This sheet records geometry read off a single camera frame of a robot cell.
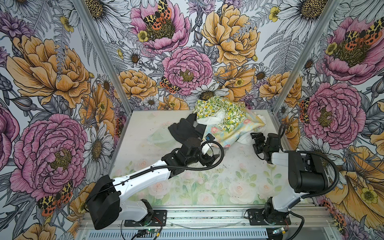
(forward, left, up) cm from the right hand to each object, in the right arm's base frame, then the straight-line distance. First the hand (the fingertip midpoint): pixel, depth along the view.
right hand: (250, 140), depth 97 cm
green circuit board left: (-46, +56, -5) cm, 73 cm away
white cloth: (+13, +23, +6) cm, 27 cm away
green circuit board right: (-47, -3, -7) cm, 48 cm away
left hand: (-15, +28, +13) cm, 34 cm away
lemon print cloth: (+17, +8, +9) cm, 21 cm away
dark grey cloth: (+14, +42, -4) cm, 45 cm away
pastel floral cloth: (+3, +22, +3) cm, 23 cm away
